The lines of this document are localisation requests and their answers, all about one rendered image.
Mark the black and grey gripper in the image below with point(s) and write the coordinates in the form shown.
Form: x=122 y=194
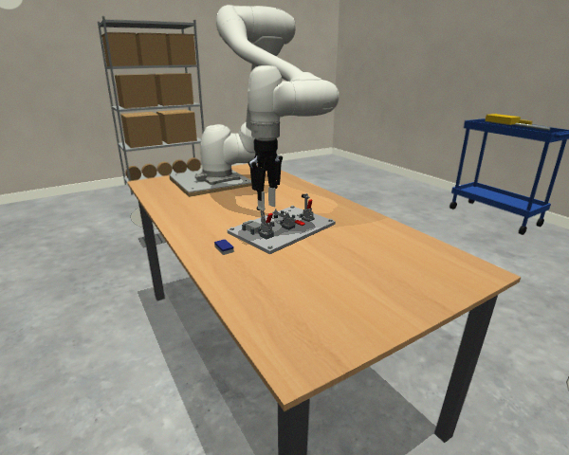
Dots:
x=268 y=161

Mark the blue rectangular plate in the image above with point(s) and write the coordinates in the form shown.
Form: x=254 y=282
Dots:
x=224 y=246

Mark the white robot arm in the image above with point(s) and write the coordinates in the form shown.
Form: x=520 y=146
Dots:
x=269 y=98

